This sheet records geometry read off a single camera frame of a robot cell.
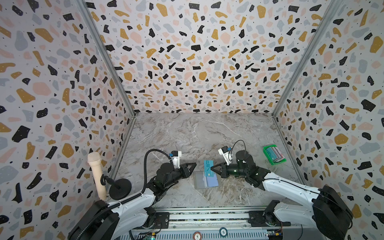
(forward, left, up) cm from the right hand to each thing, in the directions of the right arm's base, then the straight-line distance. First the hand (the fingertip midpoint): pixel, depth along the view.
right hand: (211, 167), depth 76 cm
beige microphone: (-4, +49, +16) cm, 52 cm away
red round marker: (-27, +7, -14) cm, 31 cm away
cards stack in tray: (+15, -41, -13) cm, 46 cm away
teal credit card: (+2, +2, -2) cm, 4 cm away
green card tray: (+14, -37, -15) cm, 43 cm away
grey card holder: (-1, +6, -15) cm, 16 cm away
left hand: (+2, +7, -1) cm, 7 cm away
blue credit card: (-2, -1, -15) cm, 15 cm away
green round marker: (-26, -6, -15) cm, 30 cm away
